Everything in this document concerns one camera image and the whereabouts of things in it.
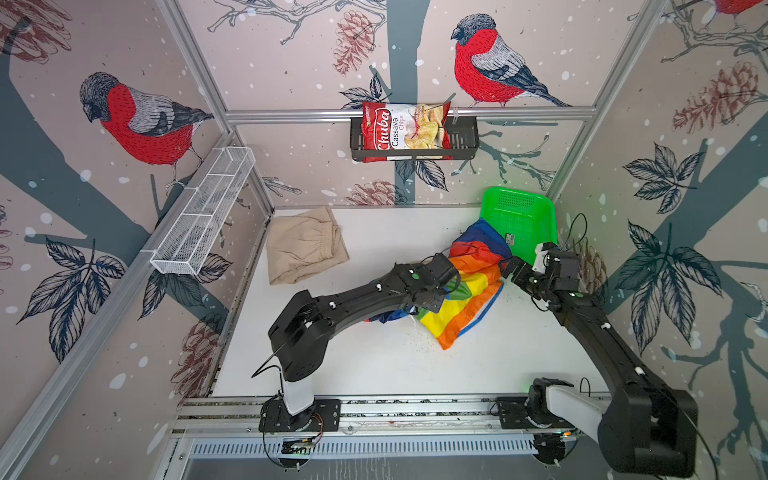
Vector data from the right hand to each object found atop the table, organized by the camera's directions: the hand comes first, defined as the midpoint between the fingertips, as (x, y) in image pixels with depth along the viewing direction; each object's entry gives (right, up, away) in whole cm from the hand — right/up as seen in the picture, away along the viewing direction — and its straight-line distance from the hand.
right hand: (507, 271), depth 85 cm
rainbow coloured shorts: (-7, +5, +6) cm, 11 cm away
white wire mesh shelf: (-84, +12, -11) cm, 86 cm away
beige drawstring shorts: (-66, +7, +22) cm, 70 cm away
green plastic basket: (+20, +17, +32) cm, 41 cm away
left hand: (-22, -7, -3) cm, 23 cm away
